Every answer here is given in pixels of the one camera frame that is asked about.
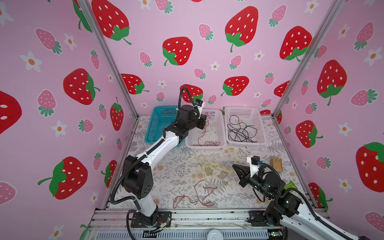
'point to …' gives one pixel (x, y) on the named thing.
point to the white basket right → (244, 126)
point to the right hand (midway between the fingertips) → (233, 166)
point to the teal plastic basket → (161, 117)
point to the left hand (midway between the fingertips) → (206, 114)
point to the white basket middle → (213, 136)
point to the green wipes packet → (289, 185)
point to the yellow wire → (215, 170)
